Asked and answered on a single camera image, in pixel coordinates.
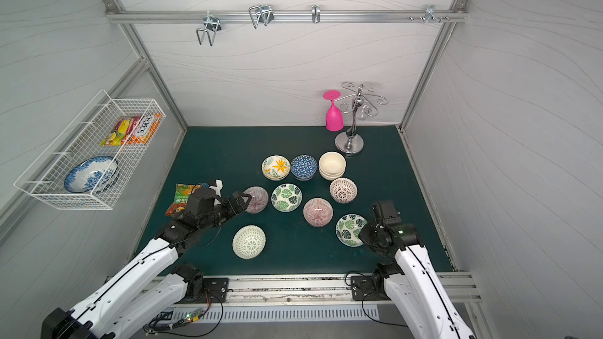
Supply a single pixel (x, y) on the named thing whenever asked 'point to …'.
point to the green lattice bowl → (249, 242)
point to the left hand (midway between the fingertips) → (245, 202)
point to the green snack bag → (182, 194)
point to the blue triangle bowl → (303, 167)
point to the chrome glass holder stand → (349, 142)
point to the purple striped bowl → (259, 199)
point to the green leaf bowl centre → (286, 198)
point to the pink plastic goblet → (334, 118)
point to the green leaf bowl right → (348, 228)
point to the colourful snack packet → (135, 129)
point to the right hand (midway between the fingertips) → (365, 236)
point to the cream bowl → (332, 165)
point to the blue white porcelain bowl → (90, 174)
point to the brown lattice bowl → (343, 190)
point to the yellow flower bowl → (275, 167)
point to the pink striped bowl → (318, 212)
